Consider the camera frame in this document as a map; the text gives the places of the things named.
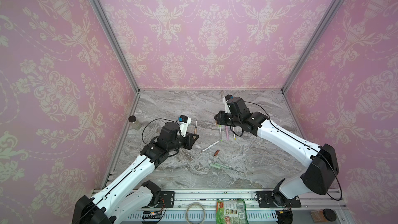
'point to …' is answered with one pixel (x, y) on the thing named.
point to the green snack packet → (231, 211)
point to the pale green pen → (222, 165)
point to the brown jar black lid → (323, 215)
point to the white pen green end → (219, 132)
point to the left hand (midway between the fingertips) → (198, 138)
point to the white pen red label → (206, 148)
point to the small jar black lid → (132, 118)
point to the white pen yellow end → (235, 137)
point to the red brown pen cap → (216, 152)
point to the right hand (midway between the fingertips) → (215, 117)
